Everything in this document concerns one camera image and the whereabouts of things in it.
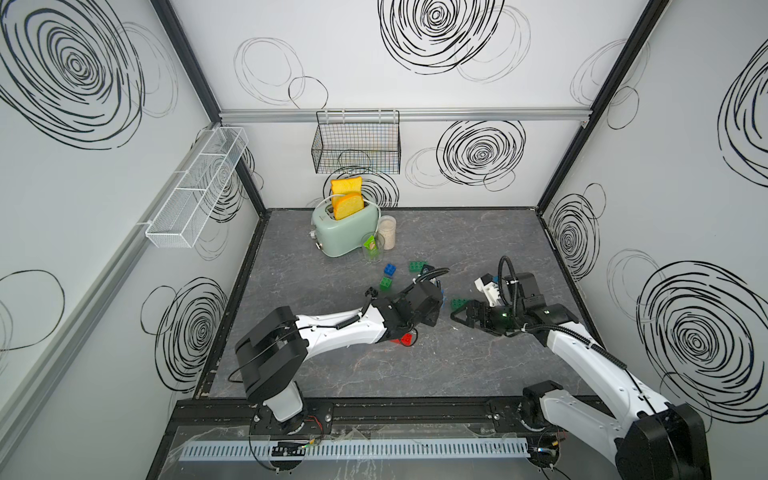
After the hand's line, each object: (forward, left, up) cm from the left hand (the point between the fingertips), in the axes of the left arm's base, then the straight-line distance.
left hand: (433, 302), depth 83 cm
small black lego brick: (+8, +18, -10) cm, 22 cm away
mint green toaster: (+23, +29, 0) cm, 37 cm away
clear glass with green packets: (+24, +18, -5) cm, 30 cm away
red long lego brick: (-8, +7, -8) cm, 13 cm away
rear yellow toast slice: (+36, +28, +11) cm, 47 cm away
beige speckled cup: (+29, +14, -1) cm, 32 cm away
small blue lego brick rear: (+17, +12, -9) cm, 22 cm away
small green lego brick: (+9, +14, -6) cm, 18 cm away
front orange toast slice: (+28, +26, +10) cm, 39 cm away
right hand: (-6, -7, +1) cm, 10 cm away
